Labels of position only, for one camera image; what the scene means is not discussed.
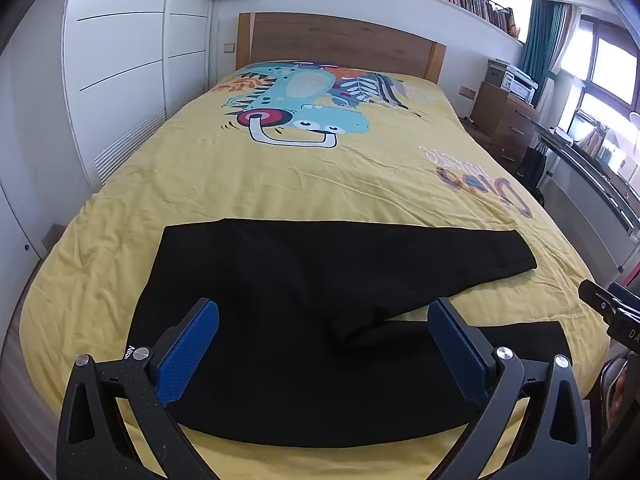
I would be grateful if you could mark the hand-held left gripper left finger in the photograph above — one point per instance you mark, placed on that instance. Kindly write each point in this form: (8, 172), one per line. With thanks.
(192, 345)

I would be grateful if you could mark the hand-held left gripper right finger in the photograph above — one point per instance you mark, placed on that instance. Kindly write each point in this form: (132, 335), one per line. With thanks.
(457, 347)

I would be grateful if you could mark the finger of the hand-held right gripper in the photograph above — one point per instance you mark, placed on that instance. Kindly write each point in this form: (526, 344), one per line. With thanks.
(597, 297)

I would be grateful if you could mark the black pants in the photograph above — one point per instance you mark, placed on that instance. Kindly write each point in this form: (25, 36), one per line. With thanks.
(300, 310)

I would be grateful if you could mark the long dark desk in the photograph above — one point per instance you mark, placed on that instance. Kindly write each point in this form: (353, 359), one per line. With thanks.
(595, 180)

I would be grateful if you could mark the black bag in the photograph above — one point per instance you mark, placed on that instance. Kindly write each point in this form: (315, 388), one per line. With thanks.
(532, 165)

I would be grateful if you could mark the wooden dresser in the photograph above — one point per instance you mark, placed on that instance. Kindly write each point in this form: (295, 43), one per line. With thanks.
(500, 120)

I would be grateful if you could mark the yellow printed blanket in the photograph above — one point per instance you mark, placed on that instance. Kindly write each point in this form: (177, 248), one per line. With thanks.
(300, 170)

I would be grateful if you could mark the window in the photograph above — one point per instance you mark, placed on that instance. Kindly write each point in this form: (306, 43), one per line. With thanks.
(610, 75)

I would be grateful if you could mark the white printer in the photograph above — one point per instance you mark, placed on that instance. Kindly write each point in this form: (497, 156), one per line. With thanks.
(520, 87)

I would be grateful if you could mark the teal curtain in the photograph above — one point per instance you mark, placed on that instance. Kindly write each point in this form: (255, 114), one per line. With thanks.
(540, 40)

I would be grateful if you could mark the white wardrobe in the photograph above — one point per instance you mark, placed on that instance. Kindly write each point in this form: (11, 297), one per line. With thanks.
(125, 60)

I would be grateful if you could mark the wooden headboard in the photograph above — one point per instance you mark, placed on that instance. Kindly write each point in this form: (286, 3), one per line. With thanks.
(340, 40)

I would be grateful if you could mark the wall outlet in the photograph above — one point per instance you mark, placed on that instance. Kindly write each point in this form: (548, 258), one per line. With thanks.
(467, 92)

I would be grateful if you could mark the wall switch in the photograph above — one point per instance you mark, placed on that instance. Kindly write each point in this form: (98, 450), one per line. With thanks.
(229, 47)

